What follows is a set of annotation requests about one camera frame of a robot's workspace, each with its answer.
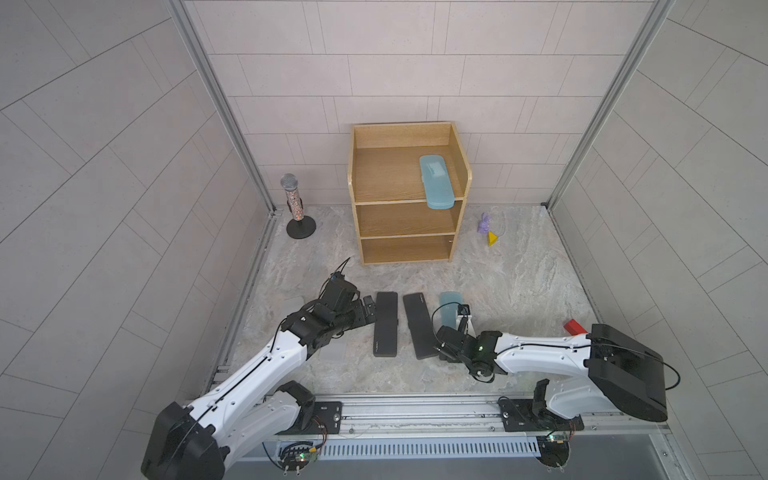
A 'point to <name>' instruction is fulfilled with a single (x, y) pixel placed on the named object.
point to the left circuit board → (296, 456)
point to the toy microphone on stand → (301, 226)
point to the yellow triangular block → (491, 238)
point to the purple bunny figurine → (483, 225)
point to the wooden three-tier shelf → (408, 183)
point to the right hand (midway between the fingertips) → (452, 350)
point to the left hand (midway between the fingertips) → (370, 309)
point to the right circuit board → (554, 450)
